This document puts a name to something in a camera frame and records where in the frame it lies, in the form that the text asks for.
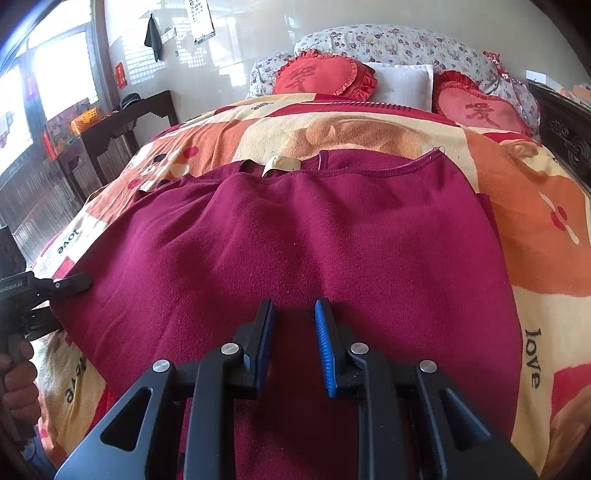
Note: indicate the orange card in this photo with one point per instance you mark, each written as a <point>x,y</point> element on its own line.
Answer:
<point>577,92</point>

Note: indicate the black hat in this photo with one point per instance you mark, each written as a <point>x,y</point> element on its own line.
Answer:
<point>130,100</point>

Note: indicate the white pillow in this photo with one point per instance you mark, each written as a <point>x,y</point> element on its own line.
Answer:
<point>401,85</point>

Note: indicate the white wall hook rack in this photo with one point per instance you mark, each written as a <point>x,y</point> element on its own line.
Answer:
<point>169,34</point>

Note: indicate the red heart cushion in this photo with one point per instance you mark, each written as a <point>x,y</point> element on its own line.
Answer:
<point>318,76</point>
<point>475,110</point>

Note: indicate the maroon sweater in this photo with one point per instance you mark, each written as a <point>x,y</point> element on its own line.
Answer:
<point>300,230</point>

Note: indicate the printed fleece blanket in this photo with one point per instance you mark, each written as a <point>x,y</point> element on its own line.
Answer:
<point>508,184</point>

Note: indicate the dark wooden nightstand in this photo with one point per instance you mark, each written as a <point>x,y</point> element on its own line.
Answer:
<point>563,129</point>

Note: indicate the dark wooden desk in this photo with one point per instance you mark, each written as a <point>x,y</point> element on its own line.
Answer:
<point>134,124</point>

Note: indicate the dark hanging cloth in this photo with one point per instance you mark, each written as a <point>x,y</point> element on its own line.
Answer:
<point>153,39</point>

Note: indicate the red wall sticker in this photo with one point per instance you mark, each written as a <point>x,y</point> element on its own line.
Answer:
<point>120,75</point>

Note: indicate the red window sticker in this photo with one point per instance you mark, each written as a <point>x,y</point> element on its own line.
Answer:
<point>50,146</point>

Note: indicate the wall calendar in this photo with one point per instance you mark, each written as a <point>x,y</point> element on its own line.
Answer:
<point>199,21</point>

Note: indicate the person's left hand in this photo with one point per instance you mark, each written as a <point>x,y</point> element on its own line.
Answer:
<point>21,383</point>

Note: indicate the floral pillow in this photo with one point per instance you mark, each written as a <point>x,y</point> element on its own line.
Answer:
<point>263,74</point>

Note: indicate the window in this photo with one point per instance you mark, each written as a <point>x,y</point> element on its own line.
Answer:
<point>60,74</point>

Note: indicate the orange basket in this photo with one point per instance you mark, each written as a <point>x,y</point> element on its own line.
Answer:
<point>84,121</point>

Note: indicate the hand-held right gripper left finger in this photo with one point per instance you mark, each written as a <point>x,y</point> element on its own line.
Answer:
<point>267,332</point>

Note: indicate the dark slatted wooden cabinet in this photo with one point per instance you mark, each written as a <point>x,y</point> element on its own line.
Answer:
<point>41,207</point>

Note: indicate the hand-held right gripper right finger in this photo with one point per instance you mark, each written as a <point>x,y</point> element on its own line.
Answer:
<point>323,350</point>

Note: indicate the floral pillows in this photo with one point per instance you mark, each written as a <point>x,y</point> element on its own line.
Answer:
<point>415,44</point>

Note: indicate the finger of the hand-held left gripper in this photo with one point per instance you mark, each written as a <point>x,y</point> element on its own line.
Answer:
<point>46,321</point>
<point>69,282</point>

